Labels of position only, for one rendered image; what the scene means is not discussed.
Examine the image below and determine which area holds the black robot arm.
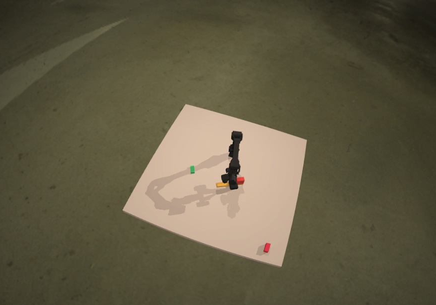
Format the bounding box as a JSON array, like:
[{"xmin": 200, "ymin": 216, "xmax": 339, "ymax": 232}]
[{"xmin": 221, "ymin": 131, "xmax": 243, "ymax": 185}]

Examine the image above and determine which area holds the red rectangular block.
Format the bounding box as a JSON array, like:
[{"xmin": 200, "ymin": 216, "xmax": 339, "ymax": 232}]
[{"xmin": 264, "ymin": 243, "xmax": 271, "ymax": 253}]

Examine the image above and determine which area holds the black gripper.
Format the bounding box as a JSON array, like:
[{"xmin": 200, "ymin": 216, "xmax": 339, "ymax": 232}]
[{"xmin": 226, "ymin": 168, "xmax": 238, "ymax": 190}]

